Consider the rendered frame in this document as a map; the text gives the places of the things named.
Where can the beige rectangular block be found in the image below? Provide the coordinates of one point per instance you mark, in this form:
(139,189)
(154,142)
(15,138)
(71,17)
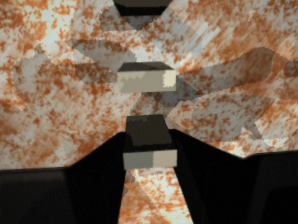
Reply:
(154,76)
(148,143)
(128,8)

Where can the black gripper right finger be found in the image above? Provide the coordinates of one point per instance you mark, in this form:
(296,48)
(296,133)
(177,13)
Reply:
(222,188)

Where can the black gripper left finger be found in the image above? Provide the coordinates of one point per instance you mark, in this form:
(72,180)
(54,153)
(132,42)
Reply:
(87,192)

